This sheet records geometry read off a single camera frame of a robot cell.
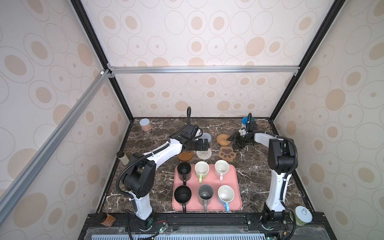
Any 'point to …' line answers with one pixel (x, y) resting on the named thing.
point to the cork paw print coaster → (226, 153)
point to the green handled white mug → (201, 169)
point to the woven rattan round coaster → (222, 139)
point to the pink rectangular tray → (213, 180)
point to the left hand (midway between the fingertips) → (207, 145)
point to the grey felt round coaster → (205, 135)
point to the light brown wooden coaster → (185, 156)
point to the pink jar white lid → (145, 124)
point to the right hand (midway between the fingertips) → (235, 141)
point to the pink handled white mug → (221, 167)
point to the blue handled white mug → (225, 195)
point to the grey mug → (205, 195)
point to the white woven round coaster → (204, 154)
